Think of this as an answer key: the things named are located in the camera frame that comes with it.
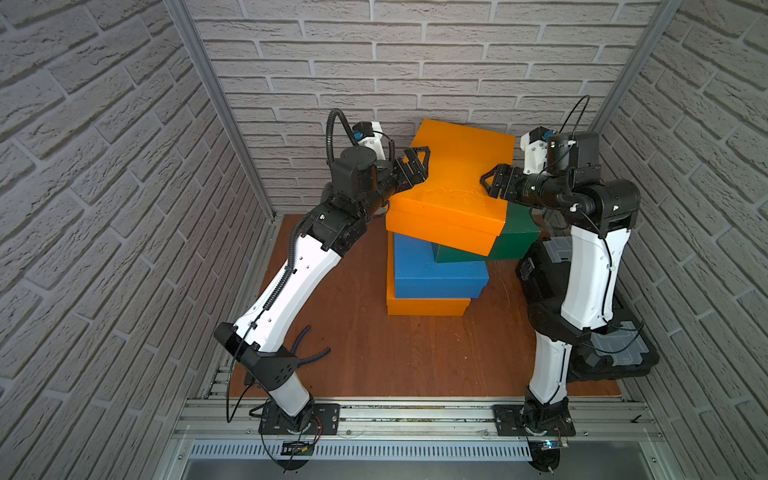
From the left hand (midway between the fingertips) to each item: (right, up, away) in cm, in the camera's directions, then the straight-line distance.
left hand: (426, 150), depth 59 cm
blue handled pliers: (-33, -52, +22) cm, 66 cm away
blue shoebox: (-1, -27, +14) cm, 31 cm away
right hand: (+17, -5, +5) cm, 18 cm away
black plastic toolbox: (+36, -39, -6) cm, 53 cm away
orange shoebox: (+5, -39, +30) cm, 49 cm away
